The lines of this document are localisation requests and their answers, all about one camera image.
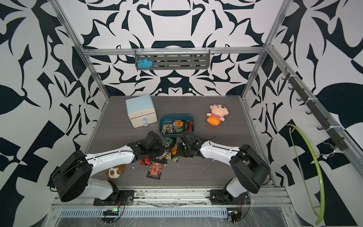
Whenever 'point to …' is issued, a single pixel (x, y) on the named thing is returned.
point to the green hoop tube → (317, 170)
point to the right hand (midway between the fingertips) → (175, 150)
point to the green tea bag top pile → (167, 141)
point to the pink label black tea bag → (155, 170)
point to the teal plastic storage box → (174, 125)
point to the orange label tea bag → (179, 123)
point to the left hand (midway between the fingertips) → (164, 147)
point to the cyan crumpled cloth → (144, 64)
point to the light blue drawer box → (141, 110)
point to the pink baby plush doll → (218, 111)
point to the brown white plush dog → (115, 172)
